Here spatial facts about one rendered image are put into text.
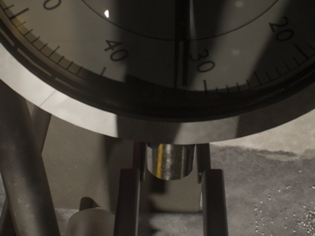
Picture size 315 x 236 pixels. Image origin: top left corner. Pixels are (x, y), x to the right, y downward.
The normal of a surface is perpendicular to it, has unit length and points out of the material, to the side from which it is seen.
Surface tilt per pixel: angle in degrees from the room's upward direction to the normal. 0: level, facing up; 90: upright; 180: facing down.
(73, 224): 90
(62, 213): 0
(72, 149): 0
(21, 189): 40
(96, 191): 0
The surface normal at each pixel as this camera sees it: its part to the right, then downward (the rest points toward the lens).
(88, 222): -0.09, -0.76
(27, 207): 0.19, 0.07
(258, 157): -0.02, 0.65
